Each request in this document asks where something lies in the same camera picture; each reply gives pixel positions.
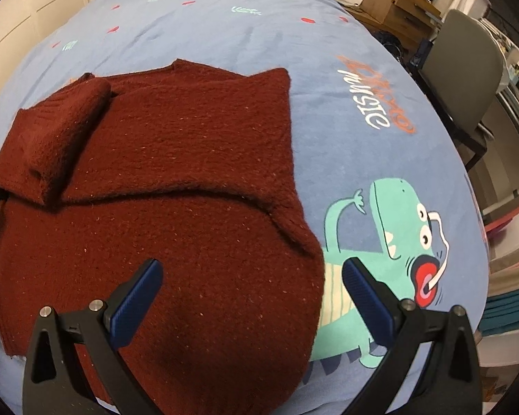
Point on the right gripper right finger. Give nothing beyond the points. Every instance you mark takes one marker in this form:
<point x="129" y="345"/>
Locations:
<point x="449" y="383"/>

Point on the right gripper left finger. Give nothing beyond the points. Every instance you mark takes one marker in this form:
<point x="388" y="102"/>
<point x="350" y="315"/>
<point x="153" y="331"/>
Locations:
<point x="54" y="380"/>

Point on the dark red knitted sweater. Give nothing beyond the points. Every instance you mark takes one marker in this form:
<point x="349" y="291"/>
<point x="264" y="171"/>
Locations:
<point x="191" y="165"/>

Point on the blue dinosaur print bedsheet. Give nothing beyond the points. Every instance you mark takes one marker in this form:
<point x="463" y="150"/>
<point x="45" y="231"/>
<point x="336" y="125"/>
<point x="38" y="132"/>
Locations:
<point x="360" y="125"/>

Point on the grey office chair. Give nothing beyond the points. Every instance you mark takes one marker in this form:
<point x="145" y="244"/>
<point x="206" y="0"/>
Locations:
<point x="460" y="76"/>

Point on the wooden bedside cabinet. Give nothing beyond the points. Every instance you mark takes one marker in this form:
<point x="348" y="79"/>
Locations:
<point x="410" y="21"/>

